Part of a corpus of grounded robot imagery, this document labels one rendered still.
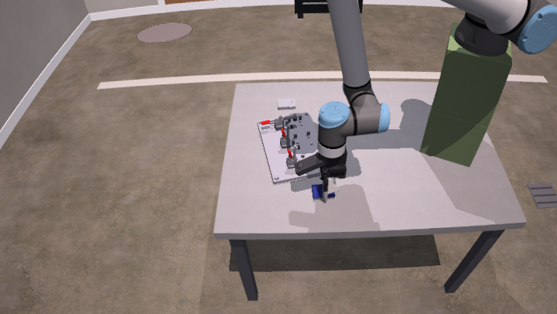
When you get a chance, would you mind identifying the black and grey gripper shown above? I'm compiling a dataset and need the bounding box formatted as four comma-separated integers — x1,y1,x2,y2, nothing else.
320,147,347,202

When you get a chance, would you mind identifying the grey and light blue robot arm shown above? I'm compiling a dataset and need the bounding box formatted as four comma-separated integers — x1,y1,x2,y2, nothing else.
294,0,557,176

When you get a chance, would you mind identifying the toggle clamp with red handle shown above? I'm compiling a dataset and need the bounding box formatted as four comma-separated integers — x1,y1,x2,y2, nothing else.
261,114,298,131
286,145,300,169

